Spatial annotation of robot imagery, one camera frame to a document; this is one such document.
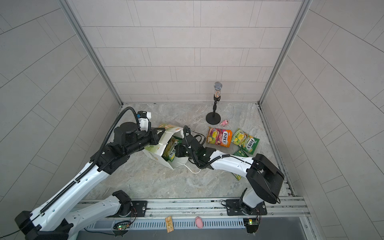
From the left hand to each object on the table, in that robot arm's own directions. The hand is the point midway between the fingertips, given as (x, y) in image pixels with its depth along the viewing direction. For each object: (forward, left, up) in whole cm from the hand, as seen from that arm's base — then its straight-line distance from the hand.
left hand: (168, 129), depth 66 cm
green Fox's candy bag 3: (-2, +2, -20) cm, 20 cm away
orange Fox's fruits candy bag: (+11, -27, -26) cm, 39 cm away
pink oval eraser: (-32, -14, -27) cm, 44 cm away
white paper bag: (-6, +7, -11) cm, 14 cm away
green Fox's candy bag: (+9, -42, -27) cm, 51 cm away
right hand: (-2, 0, -17) cm, 18 cm away
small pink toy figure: (+23, -31, -27) cm, 48 cm away
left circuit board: (-35, +20, -26) cm, 48 cm away
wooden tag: (-33, 0, -27) cm, 43 cm away
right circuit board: (-33, -38, -29) cm, 58 cm away
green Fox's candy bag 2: (+1, -38, -27) cm, 46 cm away
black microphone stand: (+29, -24, -30) cm, 48 cm away
